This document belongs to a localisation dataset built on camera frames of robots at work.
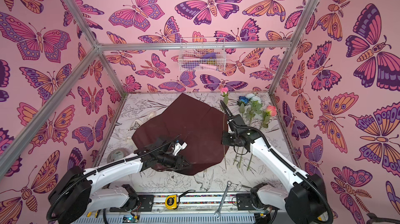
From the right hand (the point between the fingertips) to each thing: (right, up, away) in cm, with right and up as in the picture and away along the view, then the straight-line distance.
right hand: (222, 136), depth 81 cm
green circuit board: (-44, -37, -9) cm, 58 cm away
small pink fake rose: (+3, +20, +12) cm, 23 cm away
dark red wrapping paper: (-19, +6, +24) cm, 31 cm away
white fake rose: (+26, +16, +28) cm, 41 cm away
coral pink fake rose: (+35, +13, +22) cm, 44 cm away
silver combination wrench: (+3, -23, -2) cm, 24 cm away
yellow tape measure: (-25, -29, -8) cm, 39 cm away
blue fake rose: (+18, +20, +28) cm, 39 cm away
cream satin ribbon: (-54, +5, +24) cm, 60 cm away
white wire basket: (-11, +48, +15) cm, 51 cm away
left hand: (-16, -13, -6) cm, 22 cm away
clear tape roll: (-60, -12, +8) cm, 62 cm away
